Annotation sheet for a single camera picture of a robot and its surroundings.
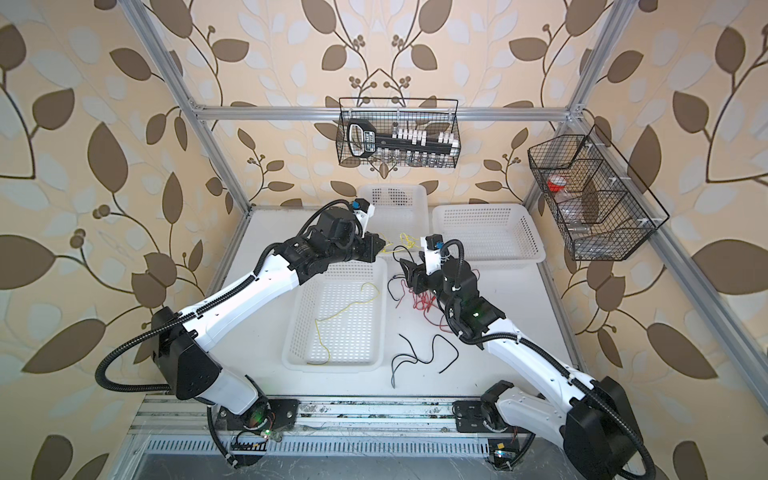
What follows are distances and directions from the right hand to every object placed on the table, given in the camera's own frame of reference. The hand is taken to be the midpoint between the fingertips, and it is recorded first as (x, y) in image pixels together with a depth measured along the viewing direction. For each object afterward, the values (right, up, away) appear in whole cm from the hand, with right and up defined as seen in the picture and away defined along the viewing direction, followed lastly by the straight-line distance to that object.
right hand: (412, 259), depth 76 cm
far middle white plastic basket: (-2, +14, +42) cm, 44 cm away
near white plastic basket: (-22, -20, +15) cm, 34 cm away
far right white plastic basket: (+33, +7, +36) cm, 49 cm away
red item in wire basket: (+40, +20, +6) cm, 45 cm away
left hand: (-6, +5, -2) cm, 8 cm away
